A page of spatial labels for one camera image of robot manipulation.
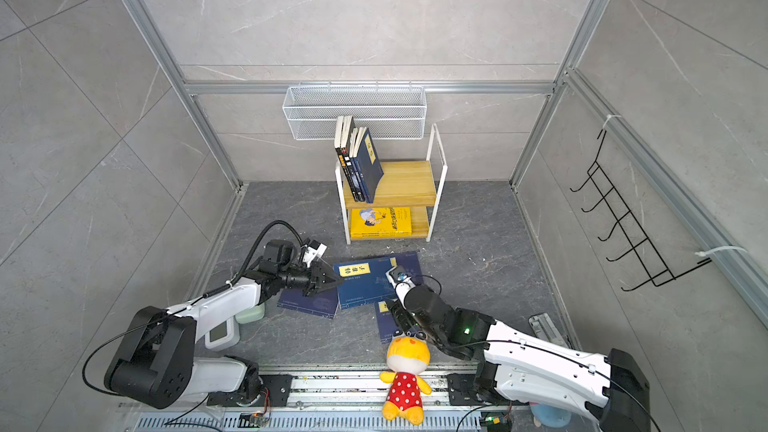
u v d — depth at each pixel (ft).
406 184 3.05
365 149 2.68
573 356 1.48
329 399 2.40
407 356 2.39
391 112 3.31
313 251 2.66
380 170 3.04
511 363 1.58
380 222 3.30
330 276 2.62
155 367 1.37
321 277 2.51
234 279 1.95
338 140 2.41
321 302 2.88
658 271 1.91
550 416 2.16
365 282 2.75
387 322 2.78
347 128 2.55
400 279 2.07
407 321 2.16
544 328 2.69
